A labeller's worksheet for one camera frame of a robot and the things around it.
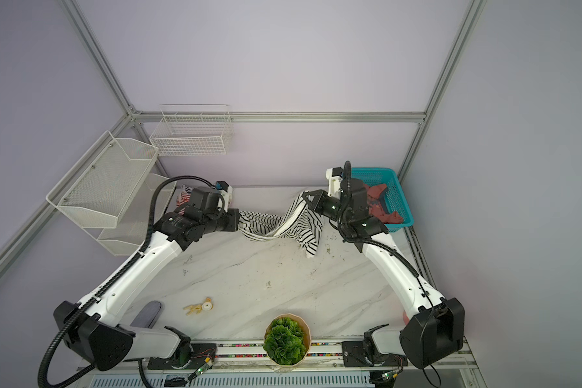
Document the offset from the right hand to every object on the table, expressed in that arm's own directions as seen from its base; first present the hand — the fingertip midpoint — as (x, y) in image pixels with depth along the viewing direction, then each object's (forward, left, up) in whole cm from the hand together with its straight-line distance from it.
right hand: (296, 198), depth 73 cm
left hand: (-2, +20, -8) cm, 21 cm away
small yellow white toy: (-22, +32, -30) cm, 49 cm away
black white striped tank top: (-6, -1, -4) cm, 7 cm away
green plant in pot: (-35, +4, -21) cm, 41 cm away
